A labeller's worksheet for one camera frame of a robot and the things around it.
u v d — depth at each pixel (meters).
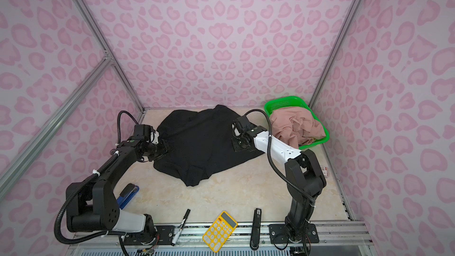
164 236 0.73
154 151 0.75
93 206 0.42
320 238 0.72
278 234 0.73
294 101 1.14
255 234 0.72
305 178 0.47
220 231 0.73
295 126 0.90
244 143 0.68
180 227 0.75
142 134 0.70
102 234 0.47
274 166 0.47
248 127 0.70
